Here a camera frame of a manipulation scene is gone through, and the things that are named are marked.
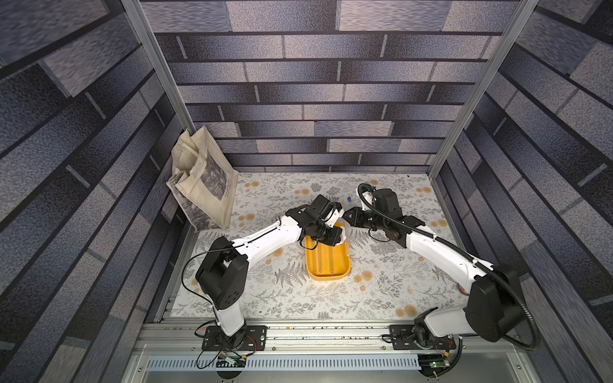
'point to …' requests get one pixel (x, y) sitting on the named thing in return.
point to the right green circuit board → (433, 362)
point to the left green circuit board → (231, 360)
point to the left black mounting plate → (251, 338)
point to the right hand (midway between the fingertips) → (340, 213)
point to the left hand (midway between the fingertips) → (342, 239)
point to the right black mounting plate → (401, 338)
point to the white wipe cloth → (342, 236)
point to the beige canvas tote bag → (205, 180)
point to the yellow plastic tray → (326, 262)
